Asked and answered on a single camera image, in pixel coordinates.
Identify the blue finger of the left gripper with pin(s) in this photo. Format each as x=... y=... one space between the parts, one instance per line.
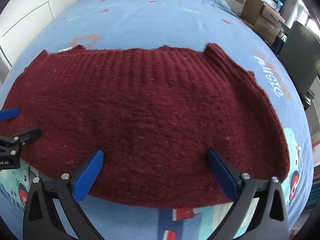
x=6 y=114
x=26 y=137

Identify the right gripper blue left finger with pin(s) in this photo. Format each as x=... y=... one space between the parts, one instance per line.
x=41 y=219

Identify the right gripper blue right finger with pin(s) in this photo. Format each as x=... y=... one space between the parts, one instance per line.
x=269 y=220

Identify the dark red knit sweater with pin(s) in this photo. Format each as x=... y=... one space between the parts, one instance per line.
x=155 y=114

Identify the white wardrobe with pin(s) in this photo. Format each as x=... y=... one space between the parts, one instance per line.
x=23 y=20

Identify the blue cartoon print bedsheet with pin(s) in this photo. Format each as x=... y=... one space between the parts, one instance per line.
x=148 y=24

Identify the dark grey chair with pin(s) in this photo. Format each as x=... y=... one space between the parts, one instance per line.
x=300 y=57

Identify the wooden drawer cabinet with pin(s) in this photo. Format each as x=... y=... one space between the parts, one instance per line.
x=263 y=19

